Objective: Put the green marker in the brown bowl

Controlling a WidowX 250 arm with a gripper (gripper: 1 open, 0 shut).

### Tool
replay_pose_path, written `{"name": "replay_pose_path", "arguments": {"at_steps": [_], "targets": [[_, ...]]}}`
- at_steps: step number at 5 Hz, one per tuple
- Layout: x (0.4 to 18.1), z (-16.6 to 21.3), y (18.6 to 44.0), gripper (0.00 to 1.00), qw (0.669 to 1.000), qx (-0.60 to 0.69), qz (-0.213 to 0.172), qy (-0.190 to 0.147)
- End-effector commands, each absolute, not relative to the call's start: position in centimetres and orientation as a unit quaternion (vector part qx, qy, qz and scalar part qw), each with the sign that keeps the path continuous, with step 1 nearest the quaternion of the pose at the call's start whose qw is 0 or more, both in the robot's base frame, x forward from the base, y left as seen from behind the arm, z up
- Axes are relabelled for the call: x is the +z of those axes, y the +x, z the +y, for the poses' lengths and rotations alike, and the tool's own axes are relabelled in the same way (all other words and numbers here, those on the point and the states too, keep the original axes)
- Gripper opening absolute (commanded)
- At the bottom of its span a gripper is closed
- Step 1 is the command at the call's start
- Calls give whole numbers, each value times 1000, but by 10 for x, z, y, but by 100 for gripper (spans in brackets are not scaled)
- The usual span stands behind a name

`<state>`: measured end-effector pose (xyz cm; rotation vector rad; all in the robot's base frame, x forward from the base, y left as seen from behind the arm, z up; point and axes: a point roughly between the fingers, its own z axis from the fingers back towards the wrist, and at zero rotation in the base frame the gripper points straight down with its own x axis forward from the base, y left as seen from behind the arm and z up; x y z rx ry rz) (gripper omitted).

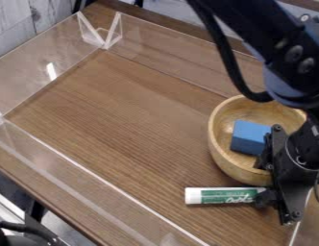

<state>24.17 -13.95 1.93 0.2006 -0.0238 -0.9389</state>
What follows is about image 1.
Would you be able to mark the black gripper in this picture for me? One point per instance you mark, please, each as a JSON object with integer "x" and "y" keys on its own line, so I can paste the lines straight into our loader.
{"x": 290, "y": 159}

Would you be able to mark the brown wooden bowl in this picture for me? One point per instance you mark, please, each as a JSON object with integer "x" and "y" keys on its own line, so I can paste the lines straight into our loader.
{"x": 237, "y": 108}

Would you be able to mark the green and white marker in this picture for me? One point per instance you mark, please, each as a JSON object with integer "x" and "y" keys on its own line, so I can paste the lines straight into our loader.
{"x": 221, "y": 195}

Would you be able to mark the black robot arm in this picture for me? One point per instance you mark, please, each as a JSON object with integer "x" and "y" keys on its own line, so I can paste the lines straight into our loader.
{"x": 285, "y": 42}

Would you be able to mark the blue foam block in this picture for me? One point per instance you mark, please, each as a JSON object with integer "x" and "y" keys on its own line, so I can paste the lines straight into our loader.
{"x": 247, "y": 137}

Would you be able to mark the black metal table leg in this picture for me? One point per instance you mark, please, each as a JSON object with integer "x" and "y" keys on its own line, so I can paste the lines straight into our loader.
{"x": 37, "y": 211}

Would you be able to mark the clear acrylic enclosure wall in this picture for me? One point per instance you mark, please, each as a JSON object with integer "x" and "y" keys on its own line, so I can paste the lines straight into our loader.
{"x": 116, "y": 114}

